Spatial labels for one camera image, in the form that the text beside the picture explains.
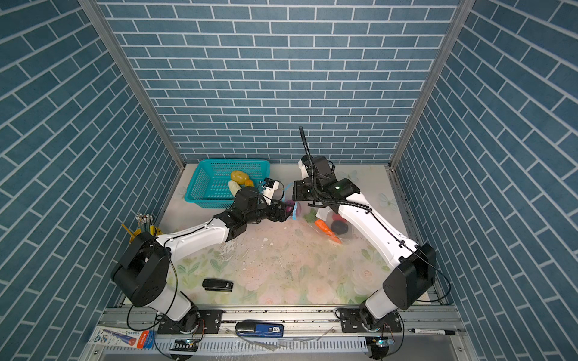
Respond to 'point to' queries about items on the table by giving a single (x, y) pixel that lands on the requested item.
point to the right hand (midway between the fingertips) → (290, 187)
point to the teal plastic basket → (209, 187)
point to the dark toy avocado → (339, 227)
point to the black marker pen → (433, 332)
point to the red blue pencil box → (127, 338)
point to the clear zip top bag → (325, 221)
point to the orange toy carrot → (324, 228)
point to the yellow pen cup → (145, 225)
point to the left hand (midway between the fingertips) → (289, 205)
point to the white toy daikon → (234, 187)
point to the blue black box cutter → (253, 329)
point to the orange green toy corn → (249, 183)
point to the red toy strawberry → (338, 217)
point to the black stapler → (217, 284)
